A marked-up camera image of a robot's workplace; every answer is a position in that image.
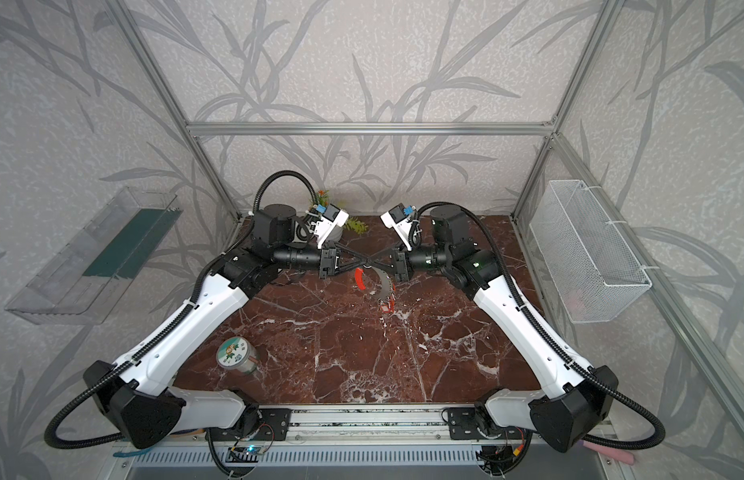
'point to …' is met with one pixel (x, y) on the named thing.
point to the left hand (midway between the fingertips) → (366, 257)
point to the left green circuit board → (244, 454)
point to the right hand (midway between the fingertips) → (372, 252)
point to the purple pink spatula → (621, 455)
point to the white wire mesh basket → (590, 268)
